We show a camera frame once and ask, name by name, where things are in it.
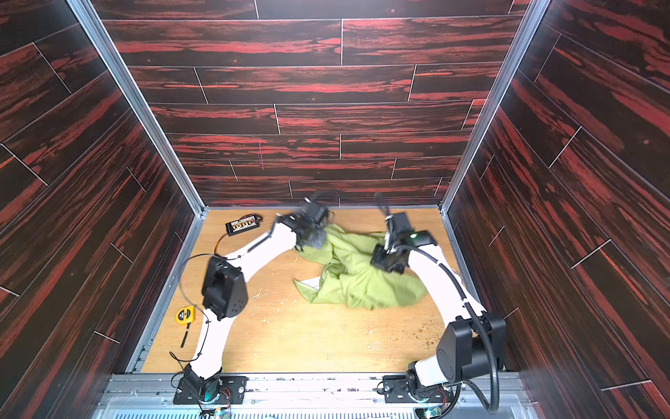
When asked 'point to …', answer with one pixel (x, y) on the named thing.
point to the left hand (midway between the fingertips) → (317, 236)
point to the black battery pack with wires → (246, 223)
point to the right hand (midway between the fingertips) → (381, 262)
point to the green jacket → (351, 279)
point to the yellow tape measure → (186, 316)
